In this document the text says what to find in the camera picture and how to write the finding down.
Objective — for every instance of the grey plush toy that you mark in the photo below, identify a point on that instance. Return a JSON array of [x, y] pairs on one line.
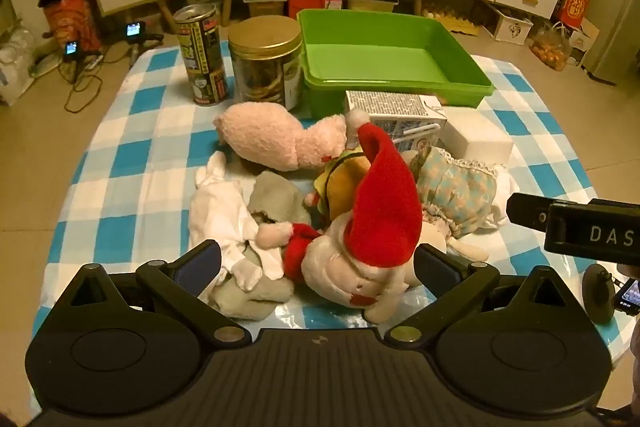
[[275, 197]]

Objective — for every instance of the orange-red bag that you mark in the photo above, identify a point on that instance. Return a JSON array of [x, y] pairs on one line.
[[72, 19]]

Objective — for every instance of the red gift bag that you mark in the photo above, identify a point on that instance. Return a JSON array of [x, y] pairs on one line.
[[575, 4]]

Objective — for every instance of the bag of oranges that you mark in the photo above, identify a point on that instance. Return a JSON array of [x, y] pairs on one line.
[[550, 49]]

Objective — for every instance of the tall printed can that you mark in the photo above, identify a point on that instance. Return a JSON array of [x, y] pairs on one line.
[[202, 57]]

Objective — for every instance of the burger plush toy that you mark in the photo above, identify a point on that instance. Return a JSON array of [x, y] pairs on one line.
[[345, 179]]

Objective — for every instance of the pack of water bottles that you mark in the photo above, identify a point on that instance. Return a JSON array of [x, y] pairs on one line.
[[15, 67]]

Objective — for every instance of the egg tray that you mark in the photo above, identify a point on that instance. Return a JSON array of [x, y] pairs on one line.
[[452, 19]]

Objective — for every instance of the santa plush toy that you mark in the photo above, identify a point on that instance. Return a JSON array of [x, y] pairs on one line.
[[385, 207]]

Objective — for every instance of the pink plush toy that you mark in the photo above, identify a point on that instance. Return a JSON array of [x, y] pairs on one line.
[[260, 132]]

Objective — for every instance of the doll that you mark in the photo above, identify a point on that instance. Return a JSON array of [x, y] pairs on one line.
[[455, 192]]

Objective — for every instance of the blue checked tablecloth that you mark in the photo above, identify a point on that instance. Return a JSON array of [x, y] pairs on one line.
[[140, 157]]

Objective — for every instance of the white milk carton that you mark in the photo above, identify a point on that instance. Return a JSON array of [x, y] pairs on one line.
[[395, 112]]

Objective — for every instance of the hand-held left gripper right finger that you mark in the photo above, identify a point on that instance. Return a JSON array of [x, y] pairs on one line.
[[435, 267]]

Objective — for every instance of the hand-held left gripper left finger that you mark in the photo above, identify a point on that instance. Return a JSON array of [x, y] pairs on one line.
[[197, 264]]

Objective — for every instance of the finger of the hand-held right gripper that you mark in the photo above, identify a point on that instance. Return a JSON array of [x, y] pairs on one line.
[[527, 209]]

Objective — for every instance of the white foam block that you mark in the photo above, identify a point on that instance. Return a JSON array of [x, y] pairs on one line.
[[480, 139]]

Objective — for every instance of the small camera on tripod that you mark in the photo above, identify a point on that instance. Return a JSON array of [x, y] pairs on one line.
[[627, 297], [71, 49], [134, 29]]

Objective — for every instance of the gold-lid glass jar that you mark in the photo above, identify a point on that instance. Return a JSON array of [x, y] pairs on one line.
[[265, 42]]

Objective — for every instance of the white crate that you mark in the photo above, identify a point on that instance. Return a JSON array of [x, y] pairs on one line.
[[510, 24]]

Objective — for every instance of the red box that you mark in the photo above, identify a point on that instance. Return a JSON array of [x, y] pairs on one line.
[[315, 7]]

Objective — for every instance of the green plastic bin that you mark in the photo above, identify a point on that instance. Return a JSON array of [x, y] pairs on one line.
[[370, 52]]

